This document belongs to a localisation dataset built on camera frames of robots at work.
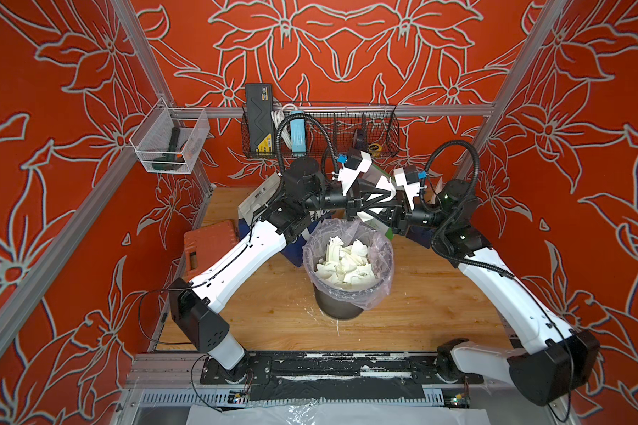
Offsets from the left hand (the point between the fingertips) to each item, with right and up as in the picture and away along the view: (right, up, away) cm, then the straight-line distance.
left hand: (387, 191), depth 56 cm
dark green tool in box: (-61, +12, +25) cm, 67 cm away
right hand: (-5, -4, +3) cm, 7 cm away
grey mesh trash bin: (-10, -34, +21) cm, 41 cm away
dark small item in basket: (+1, +22, +37) cm, 43 cm away
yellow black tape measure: (+6, +19, +39) cm, 43 cm away
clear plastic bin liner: (+2, -16, +14) cm, 21 cm away
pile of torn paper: (-7, -21, +22) cm, 31 cm away
